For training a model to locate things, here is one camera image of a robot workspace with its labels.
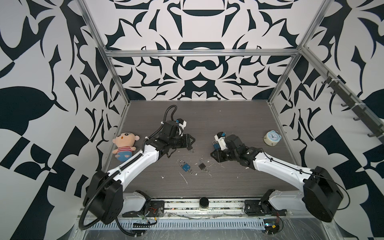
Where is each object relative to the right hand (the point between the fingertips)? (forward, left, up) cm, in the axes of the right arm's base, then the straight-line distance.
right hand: (212, 153), depth 83 cm
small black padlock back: (+6, +11, -9) cm, 15 cm away
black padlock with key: (-4, +5, -9) cm, 11 cm away
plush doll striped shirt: (+8, +51, 0) cm, 51 cm away
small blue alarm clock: (+13, -39, -7) cm, 42 cm away
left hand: (+6, +10, +8) cm, 14 cm away
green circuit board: (-32, -26, -11) cm, 42 cm away
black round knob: (-24, +6, +1) cm, 25 cm away
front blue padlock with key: (-4, +15, -9) cm, 18 cm away
